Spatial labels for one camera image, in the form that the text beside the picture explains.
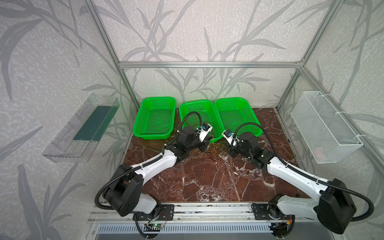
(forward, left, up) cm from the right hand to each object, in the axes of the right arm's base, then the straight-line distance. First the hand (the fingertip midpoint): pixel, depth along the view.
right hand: (225, 136), depth 82 cm
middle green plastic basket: (+31, +8, -17) cm, 36 cm away
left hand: (+1, +7, +2) cm, 7 cm away
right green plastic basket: (+36, -12, -19) cm, 42 cm away
